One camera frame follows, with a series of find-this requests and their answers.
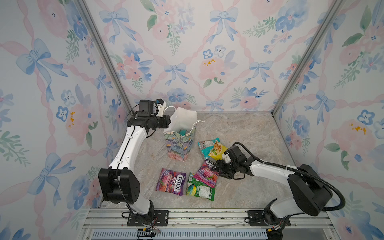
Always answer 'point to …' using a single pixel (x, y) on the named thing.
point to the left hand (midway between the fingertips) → (170, 119)
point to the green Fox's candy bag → (196, 188)
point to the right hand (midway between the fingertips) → (213, 170)
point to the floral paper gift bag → (180, 136)
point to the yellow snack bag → (218, 151)
